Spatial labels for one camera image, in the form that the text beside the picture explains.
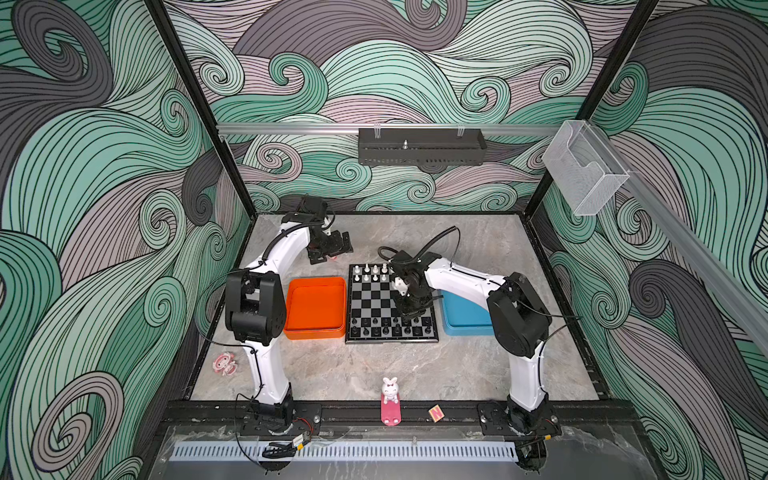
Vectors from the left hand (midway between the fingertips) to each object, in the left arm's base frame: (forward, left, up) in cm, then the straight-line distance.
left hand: (342, 250), depth 93 cm
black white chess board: (-17, -10, -11) cm, 23 cm away
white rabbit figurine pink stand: (-41, -15, -9) cm, 45 cm away
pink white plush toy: (-32, +30, -10) cm, 45 cm away
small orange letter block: (-43, -27, -11) cm, 52 cm away
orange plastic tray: (-15, +8, -11) cm, 20 cm away
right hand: (-18, -20, -10) cm, 29 cm away
